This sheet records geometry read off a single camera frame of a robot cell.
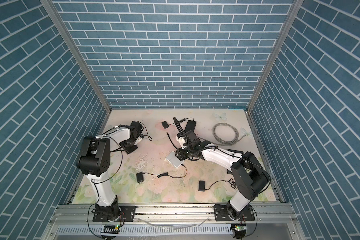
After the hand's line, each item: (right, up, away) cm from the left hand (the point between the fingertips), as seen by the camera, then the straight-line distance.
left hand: (125, 148), depth 96 cm
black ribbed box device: (+43, +14, +12) cm, 47 cm away
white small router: (+32, -6, -4) cm, 33 cm away
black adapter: (+13, -14, -11) cm, 22 cm away
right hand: (+34, -1, -8) cm, 35 cm away
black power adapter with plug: (+49, -19, -14) cm, 54 cm away
